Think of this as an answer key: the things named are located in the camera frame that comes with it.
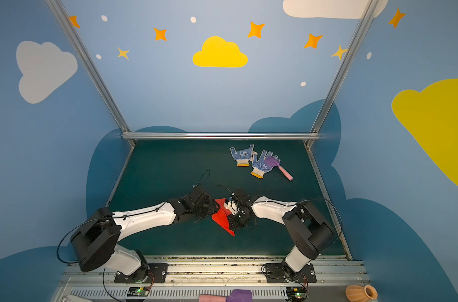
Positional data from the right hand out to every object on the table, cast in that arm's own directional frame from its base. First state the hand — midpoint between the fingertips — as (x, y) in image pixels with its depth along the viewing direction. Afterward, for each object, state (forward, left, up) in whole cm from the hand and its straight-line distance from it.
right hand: (230, 226), depth 87 cm
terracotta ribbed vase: (-24, -48, +6) cm, 54 cm away
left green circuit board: (-27, +34, -1) cm, 44 cm away
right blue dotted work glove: (+36, -16, -1) cm, 39 cm away
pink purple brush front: (-27, -3, +2) cm, 27 cm away
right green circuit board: (-24, -27, -1) cm, 36 cm away
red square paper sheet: (+4, +4, +2) cm, 6 cm away
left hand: (+5, +5, +7) cm, 10 cm away
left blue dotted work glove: (+43, -5, 0) cm, 43 cm away
